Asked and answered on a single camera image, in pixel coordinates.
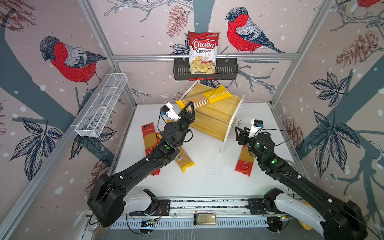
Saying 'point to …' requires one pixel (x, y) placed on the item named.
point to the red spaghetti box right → (245, 161)
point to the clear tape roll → (292, 164)
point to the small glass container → (204, 219)
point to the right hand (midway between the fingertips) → (237, 129)
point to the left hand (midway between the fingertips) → (192, 102)
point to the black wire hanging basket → (225, 70)
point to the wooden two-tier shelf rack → (216, 120)
